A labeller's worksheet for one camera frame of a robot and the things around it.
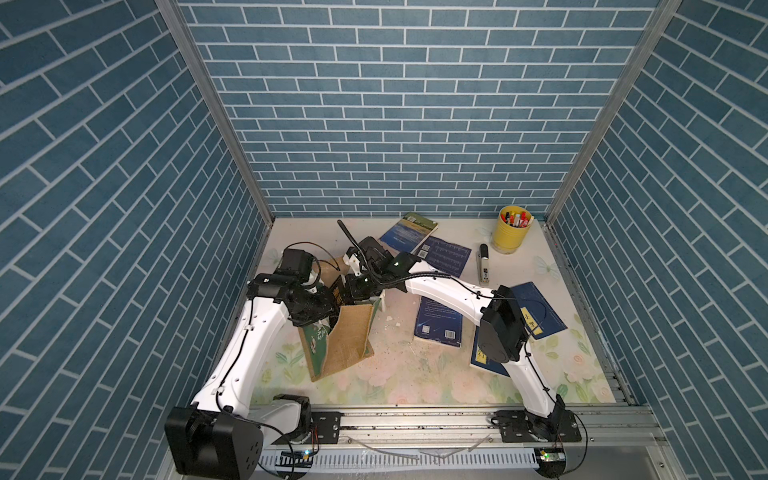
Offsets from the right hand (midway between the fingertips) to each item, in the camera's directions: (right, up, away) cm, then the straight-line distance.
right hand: (341, 297), depth 82 cm
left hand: (0, -2, -5) cm, 5 cm away
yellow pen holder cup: (+55, +17, +24) cm, 62 cm away
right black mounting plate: (+47, -31, -8) cm, 56 cm away
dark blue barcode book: (+33, +10, +27) cm, 43 cm away
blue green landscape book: (+20, +20, +34) cm, 44 cm away
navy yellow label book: (+60, -9, +12) cm, 62 cm away
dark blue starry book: (+28, -9, +9) cm, 31 cm away
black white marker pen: (+46, +11, +23) cm, 53 cm away
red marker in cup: (+60, +23, +22) cm, 68 cm away
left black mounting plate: (-2, -30, -8) cm, 31 cm away
